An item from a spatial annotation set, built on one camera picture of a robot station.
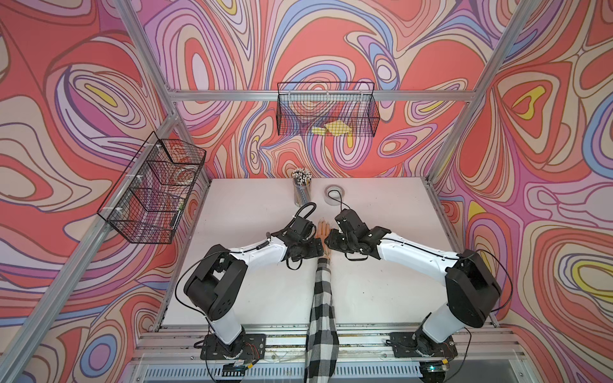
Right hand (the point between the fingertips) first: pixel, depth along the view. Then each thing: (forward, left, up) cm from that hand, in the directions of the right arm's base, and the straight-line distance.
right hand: (328, 247), depth 86 cm
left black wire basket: (+6, +58, +21) cm, 62 cm away
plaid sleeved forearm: (-33, +4, -4) cm, 33 cm away
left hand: (0, +3, -5) cm, 5 cm away
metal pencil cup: (+26, +9, +6) cm, 28 cm away
